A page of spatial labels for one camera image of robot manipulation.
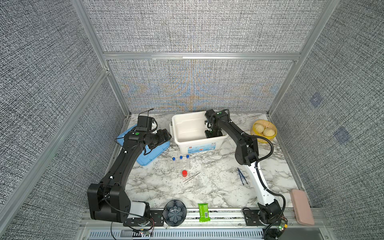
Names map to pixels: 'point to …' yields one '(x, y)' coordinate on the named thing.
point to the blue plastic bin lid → (146, 158)
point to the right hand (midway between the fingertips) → (211, 139)
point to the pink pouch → (303, 211)
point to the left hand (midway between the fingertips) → (166, 138)
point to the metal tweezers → (191, 177)
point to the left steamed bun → (259, 128)
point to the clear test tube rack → (187, 163)
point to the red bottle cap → (184, 173)
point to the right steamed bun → (268, 132)
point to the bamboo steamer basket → (264, 128)
